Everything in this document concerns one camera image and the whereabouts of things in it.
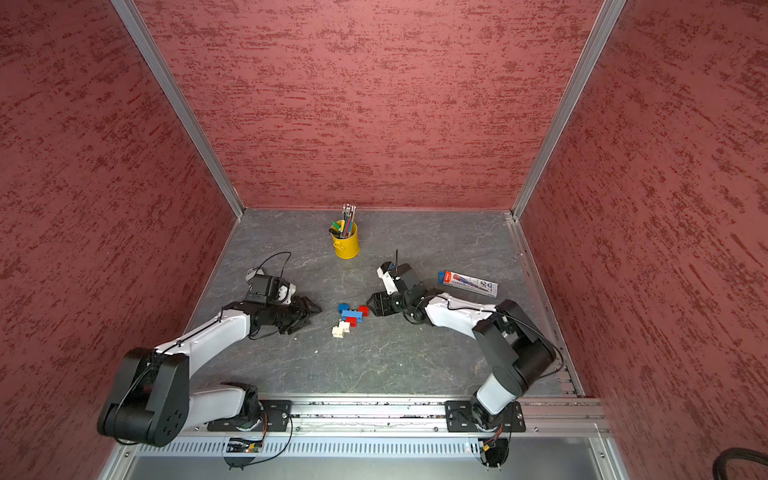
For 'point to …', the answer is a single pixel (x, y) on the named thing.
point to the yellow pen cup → (347, 248)
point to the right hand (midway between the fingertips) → (376, 306)
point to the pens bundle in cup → (344, 228)
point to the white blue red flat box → (468, 283)
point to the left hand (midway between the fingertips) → (316, 319)
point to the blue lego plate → (352, 313)
